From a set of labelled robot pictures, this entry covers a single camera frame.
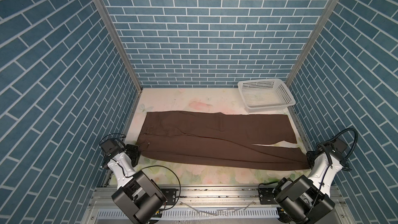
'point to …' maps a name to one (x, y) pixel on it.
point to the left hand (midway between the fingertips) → (139, 147)
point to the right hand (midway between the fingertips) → (313, 160)
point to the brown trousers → (212, 139)
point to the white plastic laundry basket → (265, 95)
